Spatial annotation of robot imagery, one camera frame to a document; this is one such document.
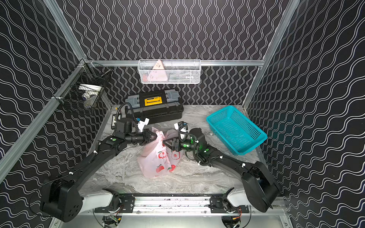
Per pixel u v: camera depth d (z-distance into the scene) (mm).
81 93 922
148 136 683
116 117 618
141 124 743
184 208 748
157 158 732
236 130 1059
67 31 779
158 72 887
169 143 757
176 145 676
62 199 399
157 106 976
